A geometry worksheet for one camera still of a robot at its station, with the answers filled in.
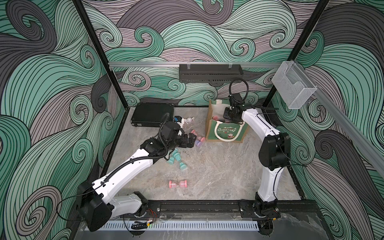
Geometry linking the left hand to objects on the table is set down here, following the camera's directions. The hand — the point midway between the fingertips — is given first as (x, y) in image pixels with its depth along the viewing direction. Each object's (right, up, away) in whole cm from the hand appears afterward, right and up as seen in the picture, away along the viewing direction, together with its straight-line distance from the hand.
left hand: (189, 134), depth 75 cm
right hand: (+24, +11, +20) cm, 33 cm away
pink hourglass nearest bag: (+8, -6, +23) cm, 25 cm away
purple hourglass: (+6, -8, +20) cm, 23 cm away
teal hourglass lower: (-4, -20, +11) cm, 23 cm away
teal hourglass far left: (-8, -14, +16) cm, 23 cm away
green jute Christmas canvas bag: (+20, +1, +17) cm, 26 cm away
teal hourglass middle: (-11, -17, +13) cm, 24 cm away
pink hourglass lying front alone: (-4, -28, +4) cm, 28 cm away
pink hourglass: (+19, +9, +29) cm, 35 cm away
